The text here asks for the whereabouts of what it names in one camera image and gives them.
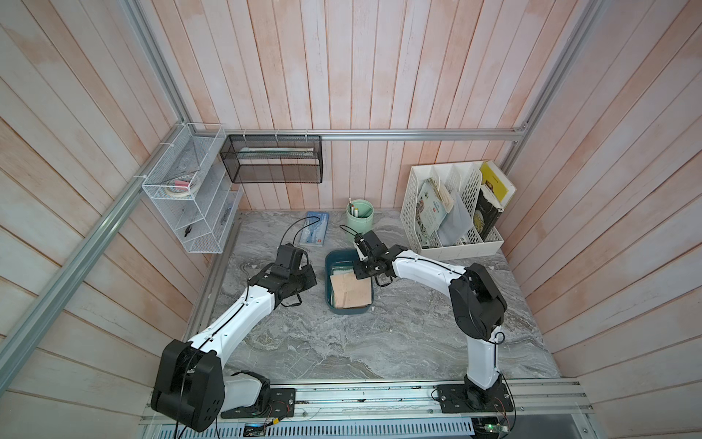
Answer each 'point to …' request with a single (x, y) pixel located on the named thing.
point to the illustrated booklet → (430, 209)
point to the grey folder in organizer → (456, 222)
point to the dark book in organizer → (486, 212)
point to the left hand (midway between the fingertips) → (313, 280)
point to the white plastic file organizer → (467, 178)
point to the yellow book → (497, 181)
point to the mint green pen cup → (359, 216)
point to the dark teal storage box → (342, 258)
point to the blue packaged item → (314, 233)
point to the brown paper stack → (350, 292)
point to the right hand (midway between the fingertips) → (357, 267)
